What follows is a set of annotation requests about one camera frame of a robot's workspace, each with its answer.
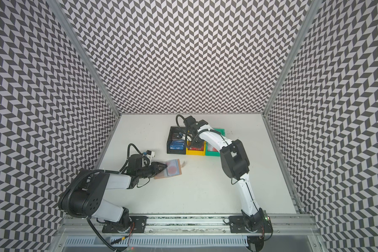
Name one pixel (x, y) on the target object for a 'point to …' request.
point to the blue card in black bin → (177, 145)
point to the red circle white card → (172, 167)
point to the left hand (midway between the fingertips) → (166, 168)
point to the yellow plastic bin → (196, 152)
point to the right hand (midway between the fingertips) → (201, 141)
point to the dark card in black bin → (174, 136)
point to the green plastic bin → (211, 150)
